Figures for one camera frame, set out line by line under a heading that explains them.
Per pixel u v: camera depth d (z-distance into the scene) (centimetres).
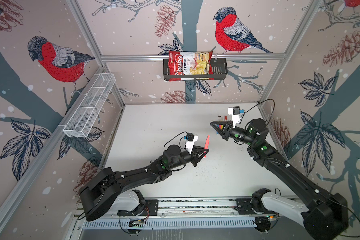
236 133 62
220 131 65
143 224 70
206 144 70
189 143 65
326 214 37
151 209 73
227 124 63
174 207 75
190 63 88
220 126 65
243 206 73
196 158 64
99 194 42
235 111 61
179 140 68
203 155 70
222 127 64
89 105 79
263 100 120
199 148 69
